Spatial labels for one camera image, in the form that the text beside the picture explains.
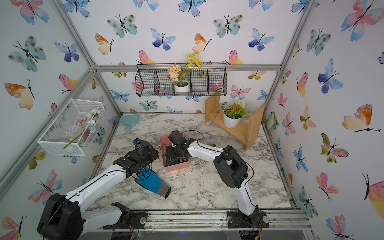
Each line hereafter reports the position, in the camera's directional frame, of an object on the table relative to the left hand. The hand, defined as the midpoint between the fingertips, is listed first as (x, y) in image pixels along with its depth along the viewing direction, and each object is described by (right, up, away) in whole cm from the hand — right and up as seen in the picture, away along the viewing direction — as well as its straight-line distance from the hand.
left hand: (158, 151), depth 86 cm
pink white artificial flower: (-31, +13, -12) cm, 35 cm away
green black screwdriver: (+6, -7, +5) cm, 11 cm away
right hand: (+5, -1, +4) cm, 7 cm away
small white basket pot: (+15, +37, +5) cm, 40 cm away
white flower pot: (+44, +16, +11) cm, 48 cm away
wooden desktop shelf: (+51, +11, +1) cm, 52 cm away
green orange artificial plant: (+46, +24, +1) cm, 52 cm away
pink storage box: (+1, +4, +16) cm, 16 cm away
